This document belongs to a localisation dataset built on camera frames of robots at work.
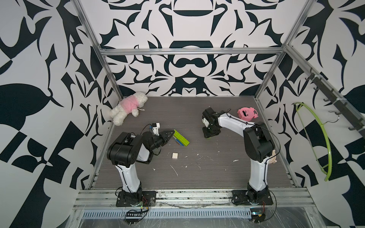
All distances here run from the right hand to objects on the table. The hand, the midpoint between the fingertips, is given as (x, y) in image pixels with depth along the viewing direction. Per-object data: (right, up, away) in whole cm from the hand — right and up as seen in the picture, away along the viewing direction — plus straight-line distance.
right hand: (207, 132), depth 97 cm
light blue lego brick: (-19, -5, -5) cm, 21 cm away
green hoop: (+44, -12, -37) cm, 59 cm away
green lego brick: (-17, -3, -8) cm, 19 cm away
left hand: (-22, +3, -6) cm, 23 cm away
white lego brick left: (-21, -13, -10) cm, 26 cm away
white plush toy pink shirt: (-54, +20, +7) cm, 58 cm away
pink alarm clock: (+31, +12, +8) cm, 34 cm away
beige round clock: (+37, -14, -12) cm, 41 cm away
